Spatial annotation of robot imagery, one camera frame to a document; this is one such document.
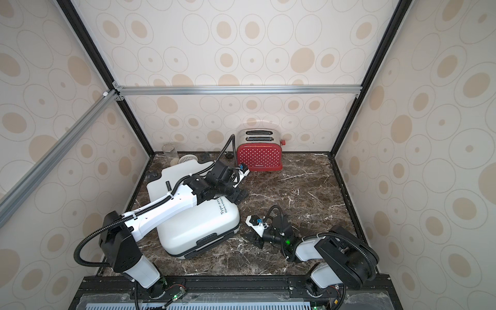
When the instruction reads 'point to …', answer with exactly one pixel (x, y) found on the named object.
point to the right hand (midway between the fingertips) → (250, 227)
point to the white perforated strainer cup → (187, 157)
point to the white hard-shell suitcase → (207, 226)
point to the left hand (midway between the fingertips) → (246, 188)
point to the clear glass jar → (170, 151)
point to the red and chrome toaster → (260, 149)
